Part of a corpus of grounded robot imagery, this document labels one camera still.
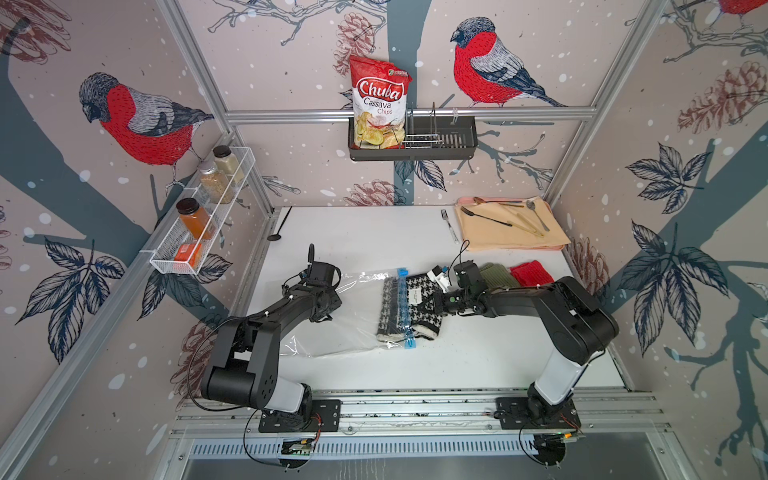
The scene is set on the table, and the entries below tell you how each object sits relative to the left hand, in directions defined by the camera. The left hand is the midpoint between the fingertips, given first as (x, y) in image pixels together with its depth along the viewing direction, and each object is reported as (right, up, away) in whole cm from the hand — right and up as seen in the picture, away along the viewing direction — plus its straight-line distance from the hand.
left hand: (334, 296), depth 93 cm
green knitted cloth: (+52, +6, +2) cm, 53 cm away
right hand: (+27, -2, -4) cm, 27 cm away
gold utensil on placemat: (+74, +21, +21) cm, 79 cm away
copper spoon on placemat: (+55, +33, +29) cm, 70 cm away
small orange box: (-27, +16, -27) cm, 42 cm away
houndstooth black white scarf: (+28, -4, -10) cm, 30 cm away
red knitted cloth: (+64, +7, +2) cm, 65 cm away
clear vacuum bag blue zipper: (+13, -4, -1) cm, 14 cm away
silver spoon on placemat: (+76, +32, +28) cm, 88 cm away
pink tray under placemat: (+50, +33, +29) cm, 66 cm away
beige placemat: (+51, +20, +18) cm, 57 cm away
